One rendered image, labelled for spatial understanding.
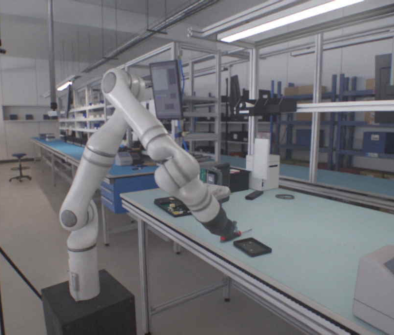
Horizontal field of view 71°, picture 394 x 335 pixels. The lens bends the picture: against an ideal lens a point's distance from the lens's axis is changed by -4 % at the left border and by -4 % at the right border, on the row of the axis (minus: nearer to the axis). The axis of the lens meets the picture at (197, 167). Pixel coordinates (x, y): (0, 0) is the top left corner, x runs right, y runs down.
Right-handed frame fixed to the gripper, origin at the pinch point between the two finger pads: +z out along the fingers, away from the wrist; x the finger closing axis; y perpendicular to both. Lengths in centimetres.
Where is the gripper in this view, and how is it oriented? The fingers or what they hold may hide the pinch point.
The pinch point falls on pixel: (233, 231)
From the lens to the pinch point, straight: 94.8
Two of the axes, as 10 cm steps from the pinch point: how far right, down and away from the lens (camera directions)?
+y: -4.4, 7.8, -4.4
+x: 7.8, 1.0, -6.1
